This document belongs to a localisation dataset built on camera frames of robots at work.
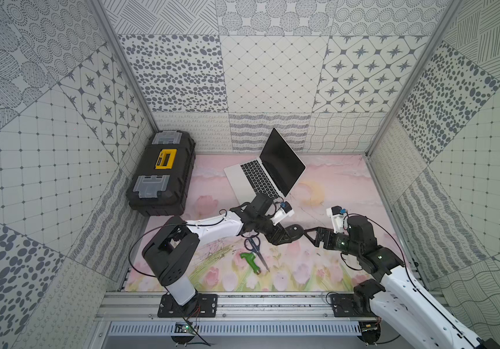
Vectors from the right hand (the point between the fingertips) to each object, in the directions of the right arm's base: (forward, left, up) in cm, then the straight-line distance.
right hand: (311, 235), depth 78 cm
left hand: (+3, +8, -2) cm, 9 cm away
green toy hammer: (-4, +23, -10) cm, 26 cm away
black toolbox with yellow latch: (+18, +60, +7) cm, 63 cm away
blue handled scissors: (+1, +22, -11) cm, 25 cm away
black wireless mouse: (+2, +6, -2) cm, 7 cm away
